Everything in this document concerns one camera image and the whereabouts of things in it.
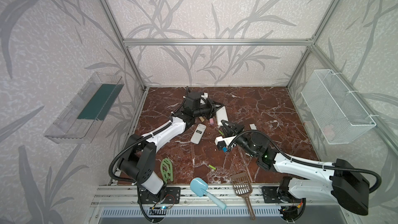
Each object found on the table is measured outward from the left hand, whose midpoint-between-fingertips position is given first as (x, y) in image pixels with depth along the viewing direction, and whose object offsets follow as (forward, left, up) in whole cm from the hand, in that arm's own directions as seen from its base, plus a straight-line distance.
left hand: (226, 102), depth 78 cm
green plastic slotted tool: (-25, +31, -27) cm, 48 cm away
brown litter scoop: (-34, -9, -26) cm, 44 cm away
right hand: (-8, +1, +1) cm, 8 cm away
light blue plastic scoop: (-34, +13, -26) cm, 45 cm away
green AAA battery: (-24, +8, -26) cm, 36 cm away
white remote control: (-5, +15, -25) cm, 30 cm away
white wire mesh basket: (-14, -45, +8) cm, 48 cm away
